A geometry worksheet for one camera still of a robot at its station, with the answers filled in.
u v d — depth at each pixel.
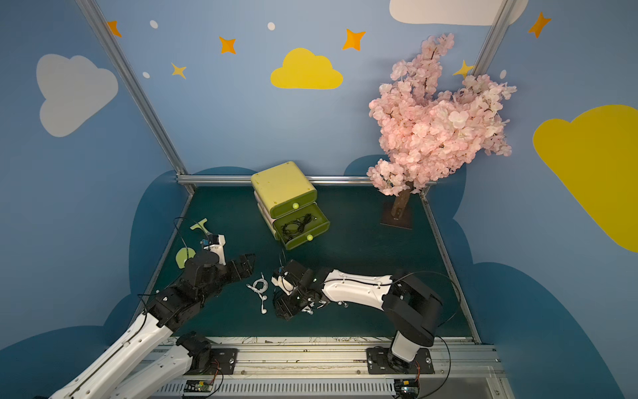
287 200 0.88
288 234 0.94
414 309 0.45
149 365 0.56
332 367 0.74
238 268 0.67
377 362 0.74
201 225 1.04
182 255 0.99
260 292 0.88
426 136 0.64
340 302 0.86
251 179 0.94
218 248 0.67
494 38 0.74
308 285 0.66
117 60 0.78
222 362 0.74
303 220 0.98
